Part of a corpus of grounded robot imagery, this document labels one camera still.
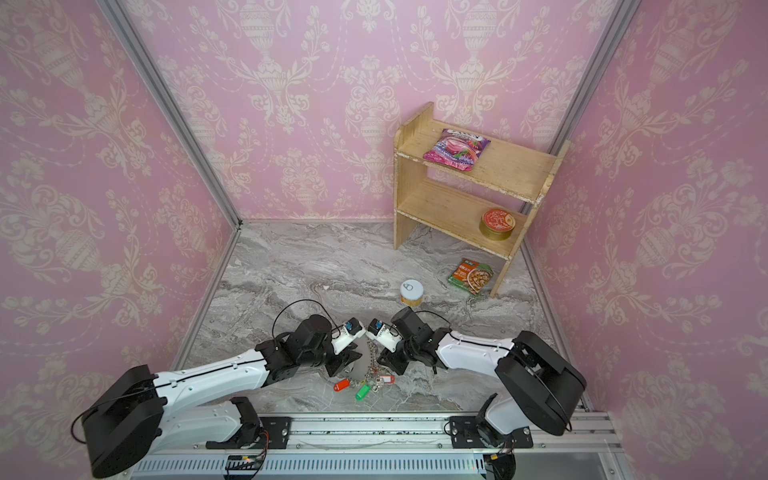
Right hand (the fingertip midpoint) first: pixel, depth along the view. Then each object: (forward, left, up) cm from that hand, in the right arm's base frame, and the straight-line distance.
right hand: (383, 356), depth 85 cm
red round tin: (+28, -34, +23) cm, 50 cm away
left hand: (-1, +7, +5) cm, 8 cm away
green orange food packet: (+27, -31, 0) cm, 41 cm away
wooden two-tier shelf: (+57, -38, +12) cm, 70 cm away
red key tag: (-7, +12, -1) cm, 14 cm away
